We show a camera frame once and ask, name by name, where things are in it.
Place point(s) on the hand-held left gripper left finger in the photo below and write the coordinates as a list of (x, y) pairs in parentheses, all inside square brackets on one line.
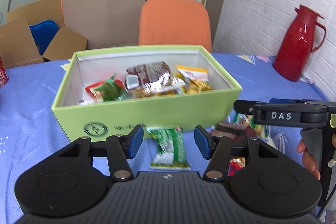
[(136, 140)]

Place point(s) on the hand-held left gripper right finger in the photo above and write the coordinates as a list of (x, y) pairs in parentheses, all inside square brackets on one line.
[(202, 142)]

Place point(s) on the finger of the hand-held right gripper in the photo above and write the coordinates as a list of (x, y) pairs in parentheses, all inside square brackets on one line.
[(244, 106), (282, 101)]

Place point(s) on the light green cardboard box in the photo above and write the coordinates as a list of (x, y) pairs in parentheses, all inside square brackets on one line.
[(147, 113)]

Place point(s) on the green white snack packet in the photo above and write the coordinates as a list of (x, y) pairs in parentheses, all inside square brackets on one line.
[(169, 148)]

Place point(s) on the small orange-topped snack packet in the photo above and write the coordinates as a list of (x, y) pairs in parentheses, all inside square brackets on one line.
[(195, 81)]

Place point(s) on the green red-edged snack packet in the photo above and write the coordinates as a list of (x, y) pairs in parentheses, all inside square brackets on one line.
[(107, 90)]

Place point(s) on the dark red snack packet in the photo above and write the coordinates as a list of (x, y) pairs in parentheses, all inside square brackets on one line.
[(149, 71)]

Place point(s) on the person's right hand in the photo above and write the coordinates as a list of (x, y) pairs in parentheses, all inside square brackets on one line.
[(307, 161)]

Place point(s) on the dark maroon snack packet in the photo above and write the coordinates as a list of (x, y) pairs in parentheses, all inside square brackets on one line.
[(231, 132)]

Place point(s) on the small red snack wrapper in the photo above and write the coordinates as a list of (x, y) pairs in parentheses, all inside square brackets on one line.
[(236, 167)]

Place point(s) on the red thermos jug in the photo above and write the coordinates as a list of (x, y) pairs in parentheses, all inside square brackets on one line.
[(294, 48)]

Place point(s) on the orange chair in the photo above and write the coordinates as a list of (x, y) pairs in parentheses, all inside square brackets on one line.
[(174, 22)]

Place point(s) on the blue patterned tablecloth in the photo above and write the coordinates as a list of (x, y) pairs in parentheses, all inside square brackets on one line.
[(31, 108)]

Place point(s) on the blue plastic container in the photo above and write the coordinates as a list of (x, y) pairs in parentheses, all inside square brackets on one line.
[(43, 35)]

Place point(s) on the red snack can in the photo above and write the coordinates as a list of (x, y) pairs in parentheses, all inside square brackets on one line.
[(3, 74)]

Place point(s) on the open brown cardboard box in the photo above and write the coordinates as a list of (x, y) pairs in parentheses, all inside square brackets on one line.
[(15, 40)]

